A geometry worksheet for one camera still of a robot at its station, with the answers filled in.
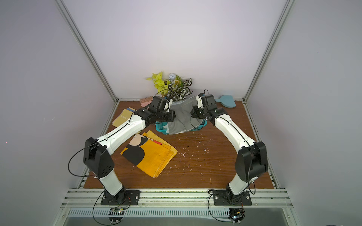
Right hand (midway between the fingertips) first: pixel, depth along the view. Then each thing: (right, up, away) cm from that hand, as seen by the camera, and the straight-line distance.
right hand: (191, 108), depth 84 cm
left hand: (-9, -4, -1) cm, 10 cm away
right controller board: (+22, -55, -14) cm, 61 cm away
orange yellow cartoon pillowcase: (-27, -29, +4) cm, 40 cm away
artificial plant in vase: (-12, +15, +10) cm, 22 cm away
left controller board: (-40, -57, -12) cm, 70 cm away
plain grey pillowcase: (-5, -8, 0) cm, 9 cm away
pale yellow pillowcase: (-53, -6, +25) cm, 59 cm away
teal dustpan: (+33, +8, +36) cm, 49 cm away
